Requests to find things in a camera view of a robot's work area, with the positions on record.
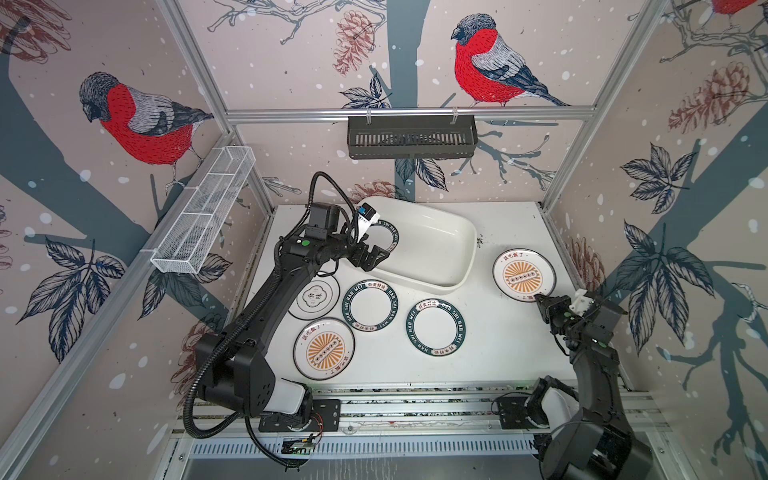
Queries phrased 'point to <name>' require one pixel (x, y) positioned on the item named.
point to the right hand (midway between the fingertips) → (537, 296)
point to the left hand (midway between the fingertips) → (375, 243)
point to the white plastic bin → (436, 250)
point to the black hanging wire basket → (412, 140)
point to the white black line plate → (318, 299)
